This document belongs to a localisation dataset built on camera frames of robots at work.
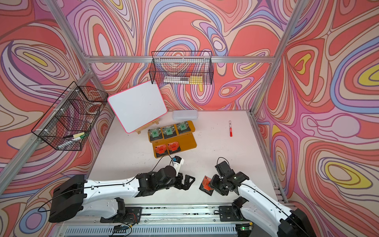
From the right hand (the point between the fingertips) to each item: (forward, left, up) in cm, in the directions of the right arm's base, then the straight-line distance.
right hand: (212, 190), depth 81 cm
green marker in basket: (+20, +66, +29) cm, 75 cm away
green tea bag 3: (+36, +16, +15) cm, 42 cm away
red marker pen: (+42, -19, 0) cm, 46 cm away
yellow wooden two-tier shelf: (+26, +23, +14) cm, 37 cm away
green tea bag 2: (+32, +25, +15) cm, 43 cm away
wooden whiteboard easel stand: (+49, +36, +5) cm, 61 cm away
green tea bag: (+30, +33, +16) cm, 48 cm away
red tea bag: (+26, +32, +2) cm, 41 cm away
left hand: (+3, +12, +10) cm, 16 cm away
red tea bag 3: (+3, +4, 0) cm, 5 cm away
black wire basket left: (+24, +74, +31) cm, 84 cm away
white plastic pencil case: (+60, +15, 0) cm, 62 cm away
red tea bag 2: (+29, +23, +1) cm, 37 cm away
